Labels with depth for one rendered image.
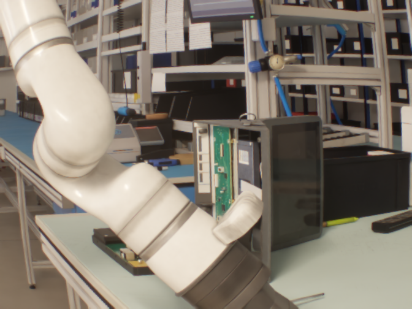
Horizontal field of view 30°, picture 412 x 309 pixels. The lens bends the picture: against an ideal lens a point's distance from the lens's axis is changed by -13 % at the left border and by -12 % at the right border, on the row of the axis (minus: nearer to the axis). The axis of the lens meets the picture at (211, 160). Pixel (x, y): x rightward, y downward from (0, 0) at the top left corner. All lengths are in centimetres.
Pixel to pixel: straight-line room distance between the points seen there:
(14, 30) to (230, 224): 29
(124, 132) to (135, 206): 267
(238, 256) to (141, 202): 10
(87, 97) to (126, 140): 262
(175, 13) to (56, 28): 276
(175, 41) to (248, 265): 282
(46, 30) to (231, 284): 30
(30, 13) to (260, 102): 213
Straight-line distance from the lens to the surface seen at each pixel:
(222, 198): 128
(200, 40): 325
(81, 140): 72
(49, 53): 77
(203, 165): 134
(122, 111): 395
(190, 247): 74
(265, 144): 112
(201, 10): 266
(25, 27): 79
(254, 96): 287
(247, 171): 122
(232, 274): 74
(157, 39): 376
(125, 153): 333
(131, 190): 74
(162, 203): 74
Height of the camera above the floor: 129
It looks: 6 degrees down
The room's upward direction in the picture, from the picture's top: 2 degrees counter-clockwise
